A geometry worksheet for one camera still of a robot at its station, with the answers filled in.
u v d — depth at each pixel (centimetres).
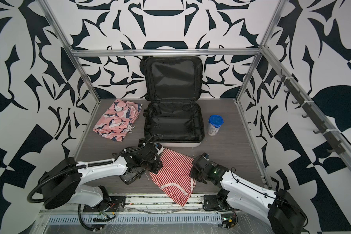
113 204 72
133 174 80
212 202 74
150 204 76
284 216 41
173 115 106
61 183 42
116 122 103
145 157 64
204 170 63
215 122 93
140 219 65
